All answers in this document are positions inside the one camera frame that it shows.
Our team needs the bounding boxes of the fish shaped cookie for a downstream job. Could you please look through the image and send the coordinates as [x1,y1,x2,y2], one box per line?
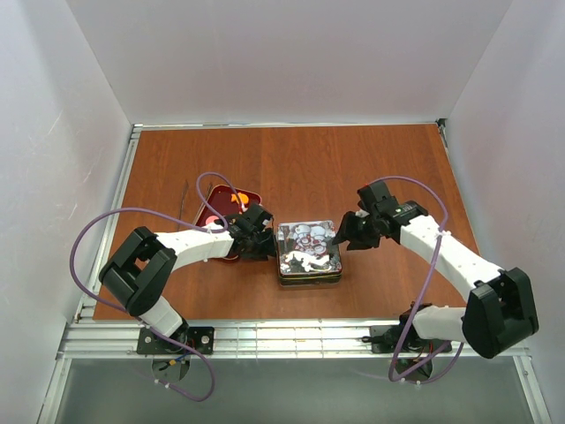
[230,192,249,206]

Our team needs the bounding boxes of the dark red tray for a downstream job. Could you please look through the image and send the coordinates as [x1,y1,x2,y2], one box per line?
[192,185,261,262]

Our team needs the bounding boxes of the metal tongs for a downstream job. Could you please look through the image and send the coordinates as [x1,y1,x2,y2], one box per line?
[177,180,200,222]

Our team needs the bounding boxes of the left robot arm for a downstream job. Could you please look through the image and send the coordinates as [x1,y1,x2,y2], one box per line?
[99,203,275,342]

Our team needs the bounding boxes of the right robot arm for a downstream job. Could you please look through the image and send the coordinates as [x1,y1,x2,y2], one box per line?
[333,180,539,359]

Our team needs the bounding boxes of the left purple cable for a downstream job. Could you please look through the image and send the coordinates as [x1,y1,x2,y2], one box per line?
[69,171,247,402]

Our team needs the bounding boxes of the purple cable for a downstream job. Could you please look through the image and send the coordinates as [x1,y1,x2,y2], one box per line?
[69,171,247,402]
[365,175,464,385]

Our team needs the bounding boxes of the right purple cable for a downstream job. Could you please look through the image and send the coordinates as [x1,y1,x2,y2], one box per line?
[365,175,464,385]

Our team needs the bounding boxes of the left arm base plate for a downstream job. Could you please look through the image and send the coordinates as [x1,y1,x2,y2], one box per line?
[136,326,215,355]

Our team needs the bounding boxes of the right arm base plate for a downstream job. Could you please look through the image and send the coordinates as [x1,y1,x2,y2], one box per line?
[361,325,444,354]

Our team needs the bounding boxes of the aluminium table frame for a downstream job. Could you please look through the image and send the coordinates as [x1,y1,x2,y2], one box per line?
[38,124,552,423]

